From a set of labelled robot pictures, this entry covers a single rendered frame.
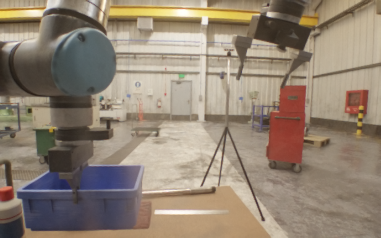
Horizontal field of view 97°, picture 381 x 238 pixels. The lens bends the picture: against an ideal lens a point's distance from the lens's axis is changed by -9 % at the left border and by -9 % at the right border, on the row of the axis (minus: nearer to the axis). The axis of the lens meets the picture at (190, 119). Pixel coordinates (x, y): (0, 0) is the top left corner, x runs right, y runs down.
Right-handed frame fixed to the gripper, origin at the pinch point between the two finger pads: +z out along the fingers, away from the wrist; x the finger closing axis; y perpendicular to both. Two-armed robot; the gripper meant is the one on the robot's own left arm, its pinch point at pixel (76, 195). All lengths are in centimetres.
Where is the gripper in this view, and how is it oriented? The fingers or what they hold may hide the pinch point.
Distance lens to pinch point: 55.6
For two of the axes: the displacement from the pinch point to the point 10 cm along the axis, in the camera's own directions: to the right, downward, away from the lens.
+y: -9.9, -0.1, -1.5
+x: 1.5, 0.9, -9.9
